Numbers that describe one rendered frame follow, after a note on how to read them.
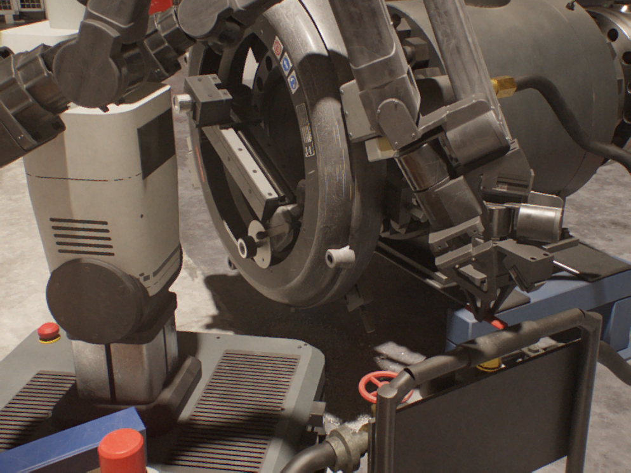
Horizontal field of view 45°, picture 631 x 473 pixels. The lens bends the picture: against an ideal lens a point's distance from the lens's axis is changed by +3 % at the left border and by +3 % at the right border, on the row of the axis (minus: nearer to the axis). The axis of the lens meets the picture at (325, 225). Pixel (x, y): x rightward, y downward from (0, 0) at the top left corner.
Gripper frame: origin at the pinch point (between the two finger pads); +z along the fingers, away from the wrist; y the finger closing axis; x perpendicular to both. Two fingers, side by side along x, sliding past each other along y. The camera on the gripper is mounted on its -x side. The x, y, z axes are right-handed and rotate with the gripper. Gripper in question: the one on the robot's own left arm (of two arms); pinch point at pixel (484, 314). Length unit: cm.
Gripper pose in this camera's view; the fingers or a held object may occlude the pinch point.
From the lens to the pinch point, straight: 124.4
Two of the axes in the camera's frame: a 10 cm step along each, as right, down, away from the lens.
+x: -5.3, -3.2, 7.9
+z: 0.0, 9.3, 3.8
